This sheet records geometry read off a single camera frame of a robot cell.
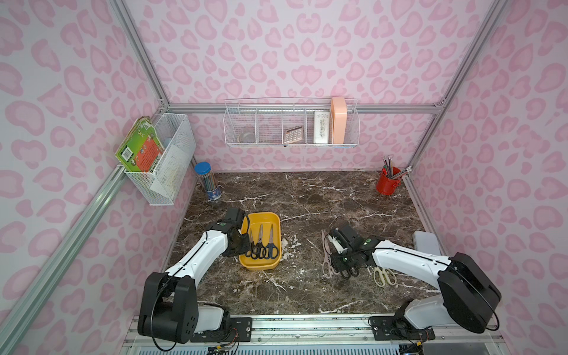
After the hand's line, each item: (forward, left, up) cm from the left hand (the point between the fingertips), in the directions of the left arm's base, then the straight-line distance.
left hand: (243, 245), depth 87 cm
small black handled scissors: (-1, -6, -4) cm, 7 cm away
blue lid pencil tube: (+27, +18, +1) cm, 32 cm away
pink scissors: (-8, -33, -5) cm, 34 cm away
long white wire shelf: (+47, -19, +24) cm, 56 cm away
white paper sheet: (+20, +27, +21) cm, 39 cm away
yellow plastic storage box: (+13, -8, -2) cm, 16 cm away
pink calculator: (+39, -20, +23) cm, 50 cm away
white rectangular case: (+5, -78, -8) cm, 78 cm away
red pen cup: (+32, -66, -2) cm, 74 cm away
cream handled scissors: (-11, -53, -5) cm, 55 cm away
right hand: (-5, -36, -4) cm, 37 cm away
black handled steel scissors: (0, -11, -6) cm, 12 cm away
